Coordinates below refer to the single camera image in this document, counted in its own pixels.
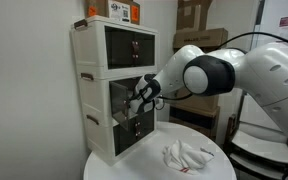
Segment dark translucent cabinet door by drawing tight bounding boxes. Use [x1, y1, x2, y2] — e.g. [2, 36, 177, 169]
[109, 80, 131, 132]
[112, 115, 139, 157]
[135, 31, 156, 67]
[104, 25, 137, 70]
[136, 109, 156, 141]

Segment white plastic storage cabinet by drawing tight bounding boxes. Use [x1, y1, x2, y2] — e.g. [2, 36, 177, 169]
[69, 14, 159, 167]

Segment white towel blue red stripes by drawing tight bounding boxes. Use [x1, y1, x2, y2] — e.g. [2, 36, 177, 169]
[162, 139, 216, 176]

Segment dark brown low box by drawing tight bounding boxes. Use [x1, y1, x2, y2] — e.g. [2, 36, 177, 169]
[168, 105, 221, 141]

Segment flat printed cardboard box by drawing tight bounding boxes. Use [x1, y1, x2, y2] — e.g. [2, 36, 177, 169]
[173, 27, 229, 50]

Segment tall cardboard box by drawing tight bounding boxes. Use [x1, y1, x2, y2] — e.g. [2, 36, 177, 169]
[176, 0, 214, 33]

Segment cardboard box orange stickers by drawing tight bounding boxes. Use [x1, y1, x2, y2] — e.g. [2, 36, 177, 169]
[84, 0, 141, 25]

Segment white chair back cushion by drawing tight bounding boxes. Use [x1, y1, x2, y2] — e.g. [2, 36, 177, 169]
[239, 95, 287, 135]

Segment white chair seat cushion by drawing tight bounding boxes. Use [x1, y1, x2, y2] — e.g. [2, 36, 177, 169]
[231, 129, 288, 165]

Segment brown cabinet side handle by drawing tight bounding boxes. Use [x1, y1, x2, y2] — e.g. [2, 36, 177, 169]
[80, 72, 95, 82]
[86, 114, 100, 126]
[73, 18, 89, 30]

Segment black cable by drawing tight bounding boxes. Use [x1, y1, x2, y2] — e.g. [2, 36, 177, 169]
[155, 31, 288, 111]

